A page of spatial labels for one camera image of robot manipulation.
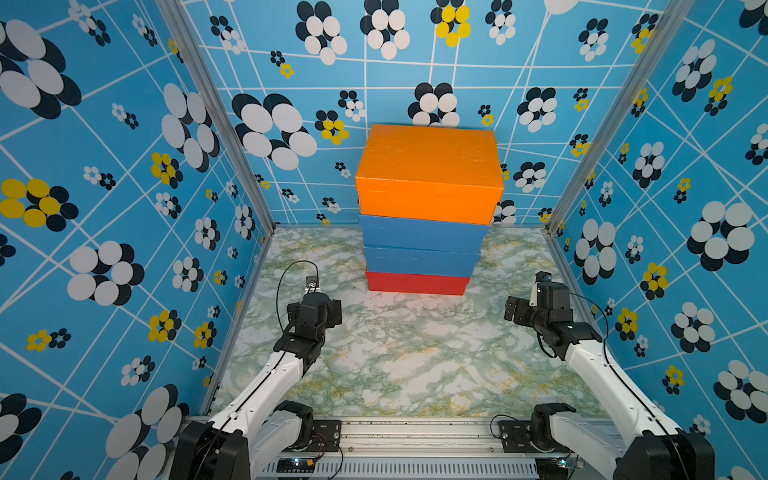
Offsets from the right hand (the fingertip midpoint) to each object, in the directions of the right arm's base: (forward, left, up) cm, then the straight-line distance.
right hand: (528, 304), depth 85 cm
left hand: (+1, +60, +1) cm, 60 cm away
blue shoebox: (+9, +31, +20) cm, 38 cm away
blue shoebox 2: (+9, +31, +8) cm, 33 cm away
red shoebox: (+10, +33, -4) cm, 35 cm away
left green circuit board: (-37, +63, -13) cm, 74 cm away
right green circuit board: (-37, 0, -13) cm, 39 cm away
